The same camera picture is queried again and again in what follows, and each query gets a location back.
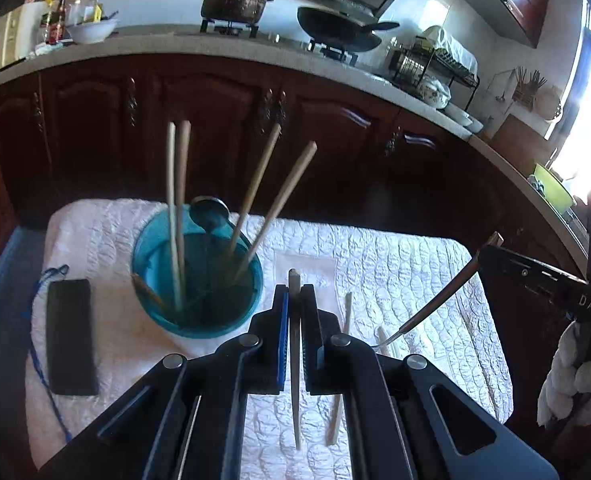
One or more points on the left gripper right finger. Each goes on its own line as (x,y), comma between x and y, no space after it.
(405,418)

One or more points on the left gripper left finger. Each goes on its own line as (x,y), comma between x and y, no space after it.
(185,419)

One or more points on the dark handled metal fork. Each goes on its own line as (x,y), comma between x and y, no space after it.
(449,290)

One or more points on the dark wooden chopstick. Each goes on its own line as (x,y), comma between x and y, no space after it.
(295,351)

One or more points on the right gloved hand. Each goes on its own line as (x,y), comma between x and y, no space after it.
(563,382)

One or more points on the green bowl by window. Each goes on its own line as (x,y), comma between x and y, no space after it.
(546,184)

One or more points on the black smartphone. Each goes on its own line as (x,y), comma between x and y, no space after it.
(71,366)

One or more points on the teal rimmed utensil holder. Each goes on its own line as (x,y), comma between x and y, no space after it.
(217,300)

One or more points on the wooden cutting board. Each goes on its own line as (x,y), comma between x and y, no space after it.
(521,146)

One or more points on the floral ceramic pot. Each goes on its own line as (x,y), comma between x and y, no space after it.
(433,92)

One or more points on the dark wood base cabinets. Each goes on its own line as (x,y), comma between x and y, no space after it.
(96,128)

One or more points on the black dish rack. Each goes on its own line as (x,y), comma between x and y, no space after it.
(409,65)

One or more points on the gas stove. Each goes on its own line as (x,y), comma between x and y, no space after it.
(252,32)

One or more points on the black wok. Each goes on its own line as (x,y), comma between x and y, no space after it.
(339,32)

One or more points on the white bowl on counter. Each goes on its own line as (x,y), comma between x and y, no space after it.
(92,33)

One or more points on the red label sauce bottle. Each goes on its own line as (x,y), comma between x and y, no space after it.
(57,23)

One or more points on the white microwave oven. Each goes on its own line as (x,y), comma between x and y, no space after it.
(18,30)

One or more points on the yellow oil bottle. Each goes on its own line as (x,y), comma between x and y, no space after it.
(92,11)

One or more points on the dark cooking pot with lid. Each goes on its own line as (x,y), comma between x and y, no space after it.
(248,12)

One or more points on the wall chopstick holder basket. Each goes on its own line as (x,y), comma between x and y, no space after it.
(527,86)

